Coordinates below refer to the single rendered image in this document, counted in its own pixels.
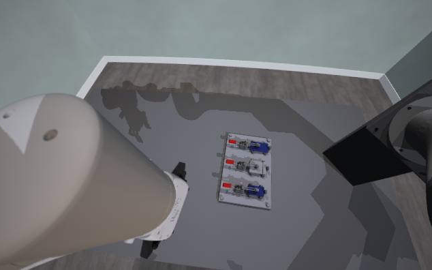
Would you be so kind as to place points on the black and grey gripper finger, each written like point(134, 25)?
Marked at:
point(148, 247)
point(180, 170)

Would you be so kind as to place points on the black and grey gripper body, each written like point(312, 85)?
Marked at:
point(165, 231)

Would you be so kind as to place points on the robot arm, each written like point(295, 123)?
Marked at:
point(70, 181)

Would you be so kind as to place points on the toggle clamp with red handle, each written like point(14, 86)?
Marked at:
point(237, 189)
point(243, 145)

